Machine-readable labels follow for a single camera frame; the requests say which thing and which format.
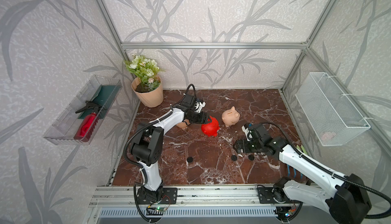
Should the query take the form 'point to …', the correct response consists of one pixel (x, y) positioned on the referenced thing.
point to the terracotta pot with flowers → (148, 85)
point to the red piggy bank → (211, 128)
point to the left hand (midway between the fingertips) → (207, 120)
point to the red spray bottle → (89, 123)
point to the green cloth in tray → (104, 97)
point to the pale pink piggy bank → (230, 117)
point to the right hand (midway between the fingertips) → (239, 145)
